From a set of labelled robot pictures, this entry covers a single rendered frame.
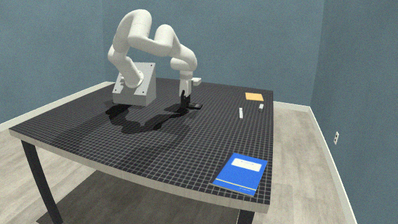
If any black grid work mat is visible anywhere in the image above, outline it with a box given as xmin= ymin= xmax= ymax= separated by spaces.
xmin=9 ymin=78 xmax=273 ymax=205

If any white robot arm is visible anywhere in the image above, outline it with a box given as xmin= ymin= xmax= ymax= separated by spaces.
xmin=108 ymin=10 xmax=201 ymax=88

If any tan flat rectangular tile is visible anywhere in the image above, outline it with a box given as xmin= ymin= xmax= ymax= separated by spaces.
xmin=245 ymin=93 xmax=263 ymax=101

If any blue notebook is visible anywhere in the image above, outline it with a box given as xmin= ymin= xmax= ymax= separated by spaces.
xmin=209 ymin=152 xmax=268 ymax=197

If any black rectangular tile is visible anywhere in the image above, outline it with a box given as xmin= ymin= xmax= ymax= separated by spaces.
xmin=186 ymin=102 xmax=203 ymax=110

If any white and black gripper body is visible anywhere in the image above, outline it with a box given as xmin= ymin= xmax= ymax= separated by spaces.
xmin=179 ymin=78 xmax=191 ymax=97

